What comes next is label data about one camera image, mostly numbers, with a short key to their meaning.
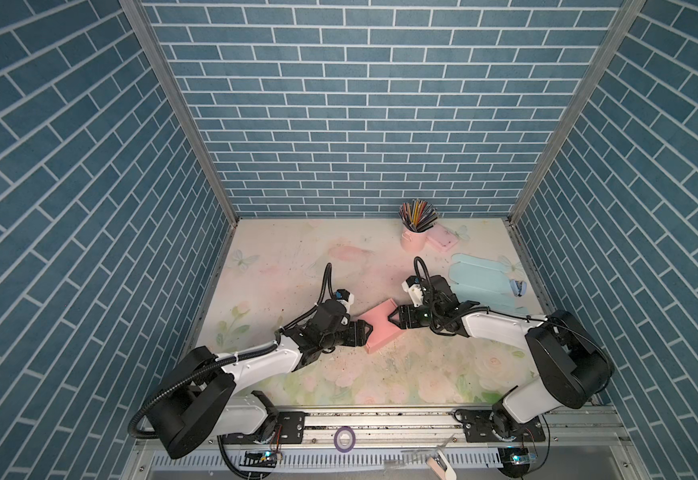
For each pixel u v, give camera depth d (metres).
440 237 1.12
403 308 0.81
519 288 0.99
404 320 0.80
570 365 0.45
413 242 1.06
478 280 1.03
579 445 0.75
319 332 0.65
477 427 0.74
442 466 0.68
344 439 0.73
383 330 0.84
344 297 0.78
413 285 0.83
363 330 0.77
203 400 0.43
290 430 0.74
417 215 1.05
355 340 0.74
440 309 0.72
